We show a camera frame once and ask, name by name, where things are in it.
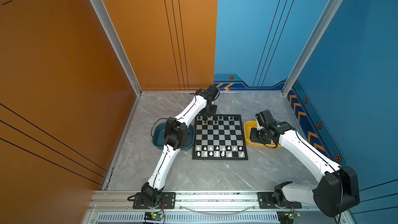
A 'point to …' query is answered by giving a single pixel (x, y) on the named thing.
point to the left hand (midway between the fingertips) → (211, 112)
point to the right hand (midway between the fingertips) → (250, 137)
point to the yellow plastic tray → (248, 126)
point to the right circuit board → (293, 214)
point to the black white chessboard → (219, 137)
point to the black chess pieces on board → (215, 120)
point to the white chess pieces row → (219, 151)
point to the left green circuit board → (156, 216)
